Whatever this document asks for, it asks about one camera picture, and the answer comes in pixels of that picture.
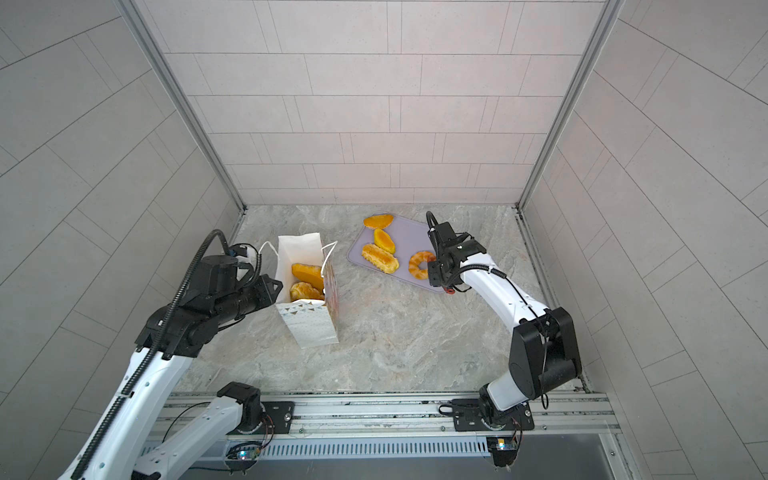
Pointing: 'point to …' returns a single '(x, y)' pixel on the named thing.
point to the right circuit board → (503, 449)
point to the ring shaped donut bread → (417, 259)
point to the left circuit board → (245, 452)
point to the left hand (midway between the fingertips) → (291, 281)
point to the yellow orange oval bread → (383, 240)
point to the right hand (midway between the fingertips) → (438, 276)
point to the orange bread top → (379, 221)
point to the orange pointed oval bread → (311, 274)
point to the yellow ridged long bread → (380, 258)
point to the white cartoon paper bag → (314, 322)
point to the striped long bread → (304, 290)
